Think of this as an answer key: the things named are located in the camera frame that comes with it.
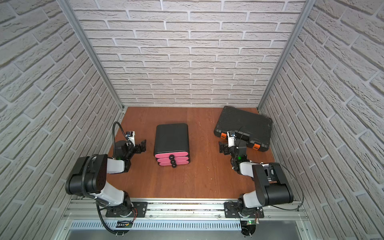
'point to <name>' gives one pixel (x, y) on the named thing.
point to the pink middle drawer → (173, 161)
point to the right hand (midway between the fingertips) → (228, 140)
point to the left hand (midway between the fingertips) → (139, 137)
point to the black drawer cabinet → (171, 138)
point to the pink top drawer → (171, 155)
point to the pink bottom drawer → (173, 164)
